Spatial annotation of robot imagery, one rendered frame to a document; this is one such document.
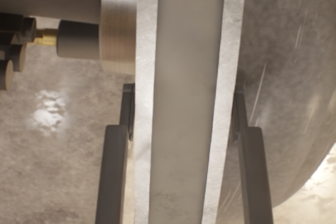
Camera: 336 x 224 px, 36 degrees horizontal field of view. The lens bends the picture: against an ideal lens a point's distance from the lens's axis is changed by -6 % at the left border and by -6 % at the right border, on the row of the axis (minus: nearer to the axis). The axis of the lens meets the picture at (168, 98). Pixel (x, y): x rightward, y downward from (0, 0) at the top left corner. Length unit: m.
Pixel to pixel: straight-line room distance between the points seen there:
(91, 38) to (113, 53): 0.46
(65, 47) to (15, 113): 0.93
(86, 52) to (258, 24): 0.72
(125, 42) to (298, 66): 0.23
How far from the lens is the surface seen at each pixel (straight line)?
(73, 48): 0.99
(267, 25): 0.29
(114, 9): 0.47
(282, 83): 0.32
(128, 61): 0.54
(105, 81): 1.71
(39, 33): 1.02
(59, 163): 2.09
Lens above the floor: 1.20
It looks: 43 degrees down
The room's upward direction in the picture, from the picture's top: 178 degrees counter-clockwise
